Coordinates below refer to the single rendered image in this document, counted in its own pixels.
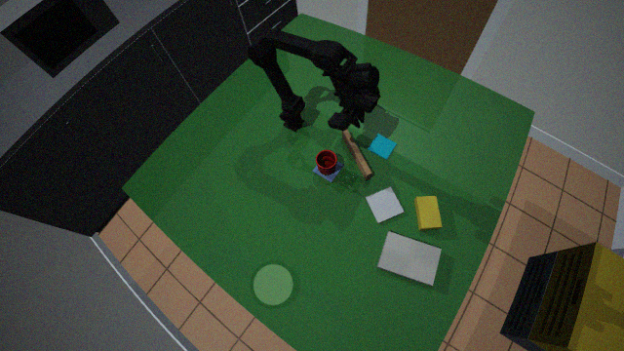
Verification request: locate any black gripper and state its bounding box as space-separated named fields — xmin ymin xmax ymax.
xmin=328 ymin=88 xmax=365 ymax=131

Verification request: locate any yellow rectangular block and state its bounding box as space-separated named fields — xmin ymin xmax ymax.
xmin=413 ymin=196 xmax=442 ymax=230

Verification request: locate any light grey flat square tile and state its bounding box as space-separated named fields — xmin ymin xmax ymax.
xmin=365 ymin=187 xmax=404 ymax=223

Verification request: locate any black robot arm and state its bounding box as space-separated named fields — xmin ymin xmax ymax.
xmin=247 ymin=28 xmax=381 ymax=132

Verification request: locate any tan wooden flat bar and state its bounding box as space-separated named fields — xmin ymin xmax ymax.
xmin=342 ymin=129 xmax=372 ymax=180

